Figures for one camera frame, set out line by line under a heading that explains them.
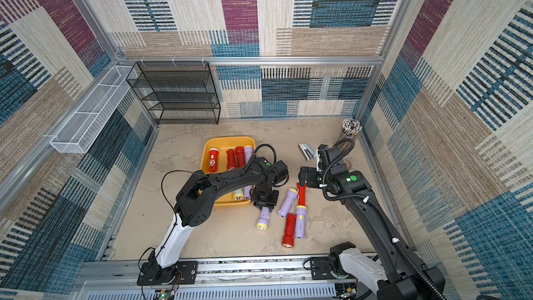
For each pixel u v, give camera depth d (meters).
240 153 1.02
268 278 0.73
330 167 0.56
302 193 0.89
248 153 1.02
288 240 0.78
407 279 0.38
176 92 1.09
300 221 0.82
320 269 0.73
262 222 0.81
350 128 0.92
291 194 0.89
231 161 0.99
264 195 0.76
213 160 0.99
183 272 0.73
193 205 0.53
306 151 1.05
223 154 1.05
